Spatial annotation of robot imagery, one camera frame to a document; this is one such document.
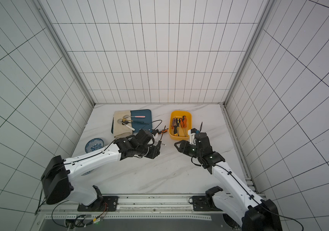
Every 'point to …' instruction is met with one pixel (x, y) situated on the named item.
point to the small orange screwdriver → (163, 131)
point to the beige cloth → (120, 130)
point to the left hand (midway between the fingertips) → (154, 155)
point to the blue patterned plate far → (94, 144)
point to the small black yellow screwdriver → (177, 124)
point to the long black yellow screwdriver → (175, 127)
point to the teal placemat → (146, 125)
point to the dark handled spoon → (127, 122)
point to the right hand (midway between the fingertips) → (172, 146)
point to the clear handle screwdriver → (159, 142)
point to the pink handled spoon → (128, 116)
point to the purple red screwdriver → (172, 126)
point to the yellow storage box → (179, 114)
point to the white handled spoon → (120, 121)
